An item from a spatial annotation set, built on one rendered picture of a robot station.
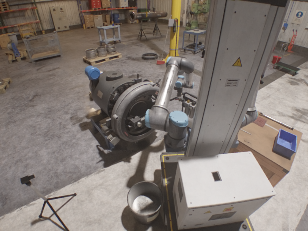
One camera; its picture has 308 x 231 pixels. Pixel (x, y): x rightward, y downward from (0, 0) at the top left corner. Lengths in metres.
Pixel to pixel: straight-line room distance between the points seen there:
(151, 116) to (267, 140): 1.43
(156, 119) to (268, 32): 0.88
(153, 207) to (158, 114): 0.92
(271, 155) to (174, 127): 1.18
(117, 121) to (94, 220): 1.03
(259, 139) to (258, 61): 1.26
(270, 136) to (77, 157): 2.51
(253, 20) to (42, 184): 2.48
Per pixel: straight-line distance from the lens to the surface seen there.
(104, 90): 2.00
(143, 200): 1.70
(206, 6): 12.45
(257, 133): 2.14
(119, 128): 1.65
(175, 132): 1.19
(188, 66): 1.52
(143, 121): 1.78
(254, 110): 1.46
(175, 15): 5.07
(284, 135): 2.24
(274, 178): 2.06
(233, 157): 1.20
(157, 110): 1.22
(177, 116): 1.18
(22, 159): 2.80
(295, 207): 2.39
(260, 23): 0.91
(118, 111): 1.56
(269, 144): 2.09
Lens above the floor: 1.70
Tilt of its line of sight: 38 degrees down
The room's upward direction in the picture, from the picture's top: straight up
